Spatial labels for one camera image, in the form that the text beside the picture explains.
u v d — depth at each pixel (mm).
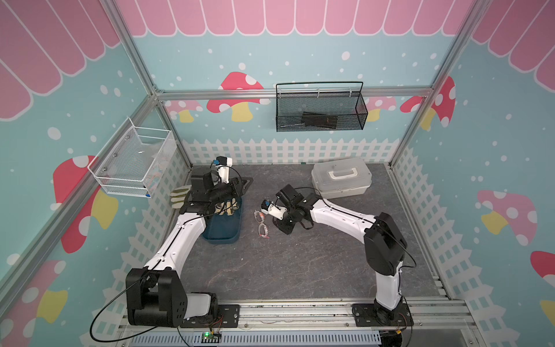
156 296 408
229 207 990
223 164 699
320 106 938
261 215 969
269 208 775
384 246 490
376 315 658
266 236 923
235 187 702
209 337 727
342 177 994
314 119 858
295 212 672
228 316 744
